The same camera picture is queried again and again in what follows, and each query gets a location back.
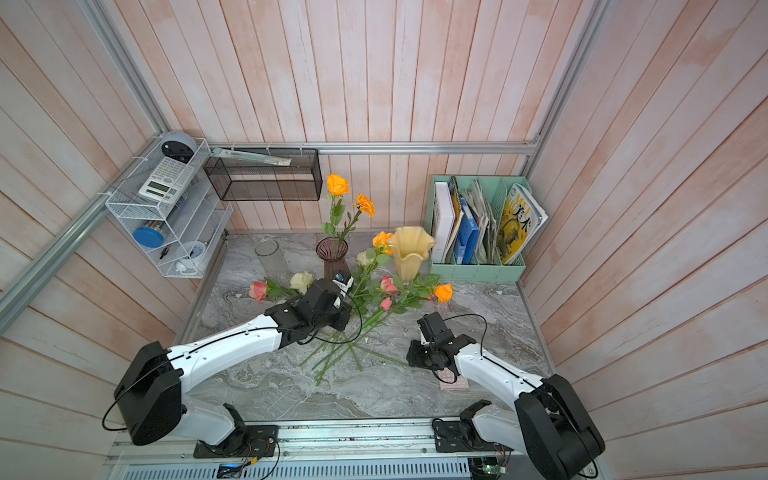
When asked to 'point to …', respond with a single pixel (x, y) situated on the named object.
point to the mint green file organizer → (479, 227)
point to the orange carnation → (364, 204)
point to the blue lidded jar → (148, 237)
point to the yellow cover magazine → (521, 219)
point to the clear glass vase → (273, 262)
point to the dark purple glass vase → (332, 250)
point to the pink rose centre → (389, 287)
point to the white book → (444, 216)
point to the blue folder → (467, 238)
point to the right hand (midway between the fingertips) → (411, 354)
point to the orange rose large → (383, 242)
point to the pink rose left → (258, 290)
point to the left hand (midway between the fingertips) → (346, 310)
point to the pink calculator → (446, 374)
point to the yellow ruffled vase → (412, 245)
